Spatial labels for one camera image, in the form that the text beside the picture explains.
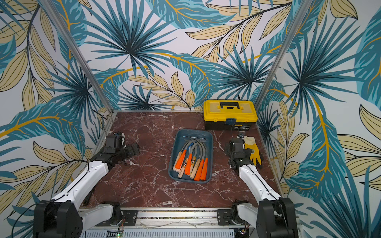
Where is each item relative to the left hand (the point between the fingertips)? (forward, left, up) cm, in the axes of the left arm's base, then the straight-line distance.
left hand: (131, 150), depth 85 cm
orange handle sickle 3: (-8, -42, -9) cm, 44 cm away
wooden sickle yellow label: (-7, -29, -9) cm, 31 cm away
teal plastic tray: (+13, -25, -9) cm, 30 cm away
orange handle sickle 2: (-10, -38, -9) cm, 41 cm away
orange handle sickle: (0, -33, -9) cm, 34 cm away
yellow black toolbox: (+25, -59, +5) cm, 64 cm away
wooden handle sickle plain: (-4, -38, -9) cm, 39 cm away
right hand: (+3, -62, +1) cm, 62 cm away
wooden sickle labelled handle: (-2, -36, -8) cm, 37 cm away
